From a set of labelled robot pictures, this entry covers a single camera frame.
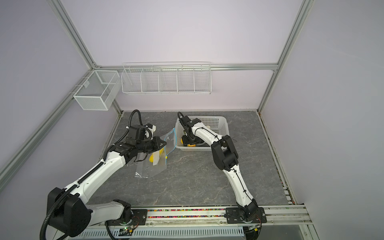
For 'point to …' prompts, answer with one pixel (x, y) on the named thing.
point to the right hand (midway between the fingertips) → (190, 144)
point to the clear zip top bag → (145, 168)
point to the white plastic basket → (218, 124)
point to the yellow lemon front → (193, 145)
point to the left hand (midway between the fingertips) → (166, 144)
